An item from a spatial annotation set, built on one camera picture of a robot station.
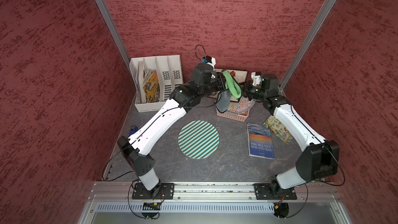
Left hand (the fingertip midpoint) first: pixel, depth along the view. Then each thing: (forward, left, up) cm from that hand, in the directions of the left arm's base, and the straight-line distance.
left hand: (225, 80), depth 67 cm
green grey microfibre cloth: (-4, 0, -7) cm, 8 cm away
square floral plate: (+13, -10, -9) cm, 19 cm away
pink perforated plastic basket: (+3, -14, -35) cm, 38 cm away
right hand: (+6, -6, -11) cm, 14 cm away
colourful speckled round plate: (+11, -16, -34) cm, 39 cm away
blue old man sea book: (-10, -25, -40) cm, 48 cm away
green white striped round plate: (-10, +12, -40) cm, 43 cm away
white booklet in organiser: (+21, +48, -16) cm, 55 cm away
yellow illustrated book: (+19, +44, -26) cm, 54 cm away
